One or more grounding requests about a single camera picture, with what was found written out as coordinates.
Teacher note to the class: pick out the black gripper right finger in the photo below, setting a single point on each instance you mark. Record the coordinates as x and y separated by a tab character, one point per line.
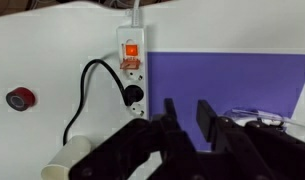
252	153

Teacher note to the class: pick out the clear plastic wrapper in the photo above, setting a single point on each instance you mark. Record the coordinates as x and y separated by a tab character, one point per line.
258	115

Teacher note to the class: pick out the red tape roll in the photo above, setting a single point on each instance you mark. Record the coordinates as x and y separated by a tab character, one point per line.
21	98

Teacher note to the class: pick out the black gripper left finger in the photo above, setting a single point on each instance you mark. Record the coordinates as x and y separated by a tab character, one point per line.
142	150

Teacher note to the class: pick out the purple mat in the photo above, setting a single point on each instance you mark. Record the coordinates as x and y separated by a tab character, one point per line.
225	80

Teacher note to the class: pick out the white power strip orange switch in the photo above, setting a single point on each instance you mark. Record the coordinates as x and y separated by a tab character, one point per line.
139	36

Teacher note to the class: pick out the white paper cup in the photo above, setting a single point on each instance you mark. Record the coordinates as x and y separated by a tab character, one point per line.
68	156

